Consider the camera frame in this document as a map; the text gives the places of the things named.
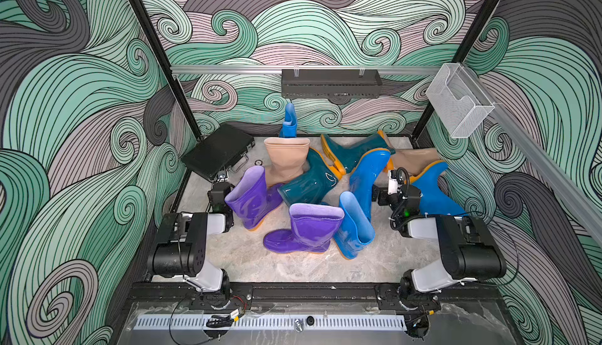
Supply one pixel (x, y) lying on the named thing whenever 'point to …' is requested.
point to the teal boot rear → (341, 155)
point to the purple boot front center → (313, 227)
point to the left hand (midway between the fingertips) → (227, 185)
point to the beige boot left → (288, 157)
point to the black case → (226, 148)
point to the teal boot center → (317, 179)
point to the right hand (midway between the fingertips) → (381, 183)
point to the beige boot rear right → (413, 160)
